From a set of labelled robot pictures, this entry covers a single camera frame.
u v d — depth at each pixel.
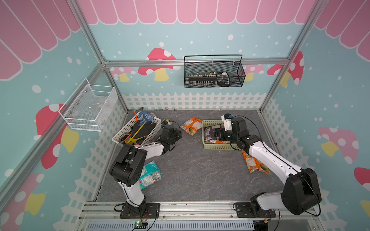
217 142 0.97
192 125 1.06
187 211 0.76
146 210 0.73
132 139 0.94
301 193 0.42
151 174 0.85
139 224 0.73
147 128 1.01
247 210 0.74
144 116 1.07
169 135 0.79
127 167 0.49
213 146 0.94
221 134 0.74
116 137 0.97
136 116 1.08
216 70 0.94
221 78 0.90
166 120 1.13
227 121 0.75
